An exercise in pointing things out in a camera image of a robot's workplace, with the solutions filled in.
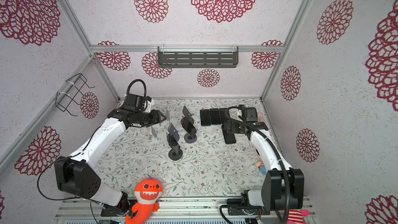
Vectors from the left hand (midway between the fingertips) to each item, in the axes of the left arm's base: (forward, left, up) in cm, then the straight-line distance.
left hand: (162, 121), depth 82 cm
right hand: (+1, -40, -4) cm, 40 cm away
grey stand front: (-12, -6, -14) cm, 20 cm away
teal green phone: (+20, -31, -19) cm, 42 cm away
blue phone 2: (+19, -24, -22) cm, 37 cm away
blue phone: (+20, -37, -21) cm, 47 cm away
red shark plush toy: (-32, +5, -11) cm, 34 cm away
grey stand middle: (0, -13, -20) cm, 24 cm away
